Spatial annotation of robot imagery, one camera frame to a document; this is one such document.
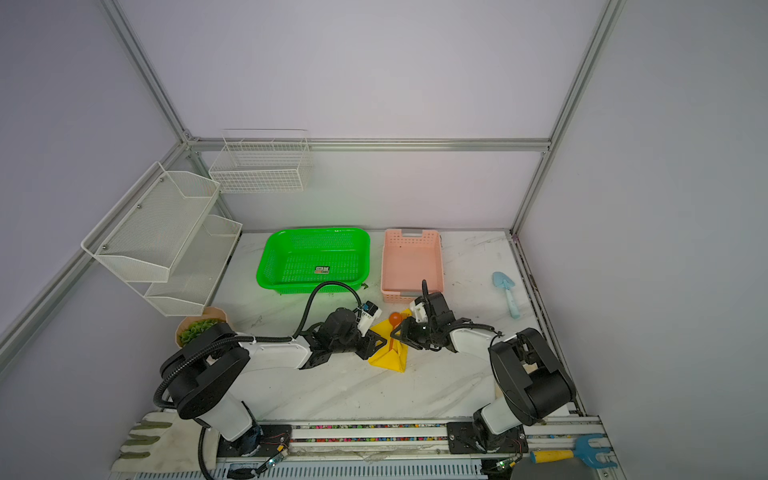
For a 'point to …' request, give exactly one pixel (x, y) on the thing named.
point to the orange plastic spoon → (395, 319)
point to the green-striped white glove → (163, 442)
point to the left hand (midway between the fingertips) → (381, 341)
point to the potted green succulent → (194, 325)
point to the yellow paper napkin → (397, 357)
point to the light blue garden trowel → (501, 280)
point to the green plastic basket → (294, 262)
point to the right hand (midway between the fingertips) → (393, 336)
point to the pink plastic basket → (410, 256)
